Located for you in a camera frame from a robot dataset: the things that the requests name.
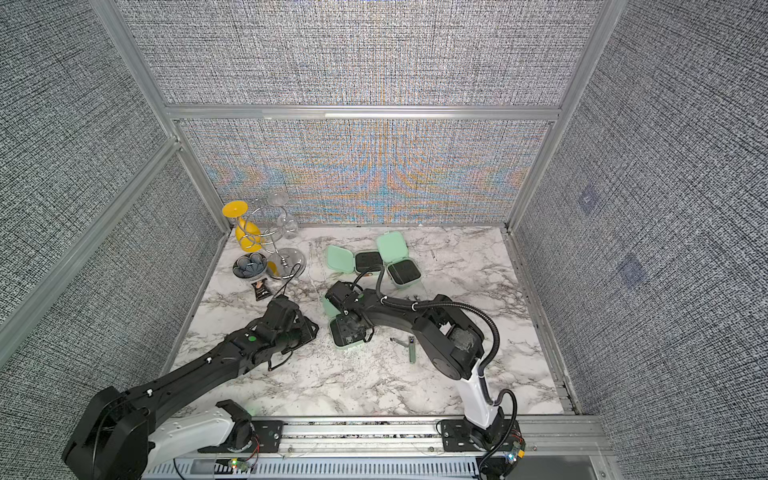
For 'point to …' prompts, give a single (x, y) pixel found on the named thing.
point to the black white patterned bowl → (250, 266)
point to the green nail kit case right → (401, 269)
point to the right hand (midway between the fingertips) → (349, 319)
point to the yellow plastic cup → (248, 236)
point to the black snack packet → (260, 290)
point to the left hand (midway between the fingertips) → (322, 327)
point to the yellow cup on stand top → (235, 208)
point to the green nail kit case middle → (343, 258)
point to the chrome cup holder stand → (265, 227)
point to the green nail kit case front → (333, 311)
